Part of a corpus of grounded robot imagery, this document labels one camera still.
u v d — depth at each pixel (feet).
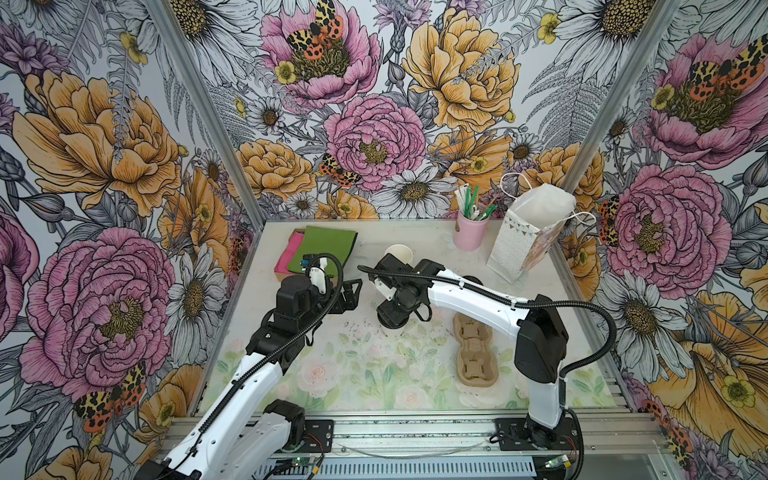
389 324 2.46
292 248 3.57
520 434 2.44
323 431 2.44
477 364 2.77
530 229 2.81
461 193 3.45
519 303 1.63
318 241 3.67
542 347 1.56
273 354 1.63
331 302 1.76
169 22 2.38
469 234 3.60
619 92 2.80
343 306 2.24
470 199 3.46
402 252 3.19
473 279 3.34
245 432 1.52
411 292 1.96
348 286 2.23
